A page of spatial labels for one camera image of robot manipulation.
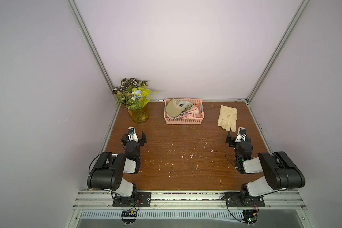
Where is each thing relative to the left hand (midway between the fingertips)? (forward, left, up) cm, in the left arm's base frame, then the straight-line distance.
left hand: (136, 130), depth 89 cm
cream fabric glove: (+19, -66, -11) cm, 70 cm away
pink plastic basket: (+32, -43, -6) cm, 54 cm away
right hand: (+1, -66, 0) cm, 66 cm away
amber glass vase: (+16, +1, -5) cm, 17 cm away
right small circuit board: (-43, -64, -12) cm, 78 cm away
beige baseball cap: (+21, -25, -1) cm, 33 cm away
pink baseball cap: (+15, -37, -1) cm, 40 cm away
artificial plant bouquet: (+21, +4, +13) cm, 25 cm away
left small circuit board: (-44, -2, -15) cm, 46 cm away
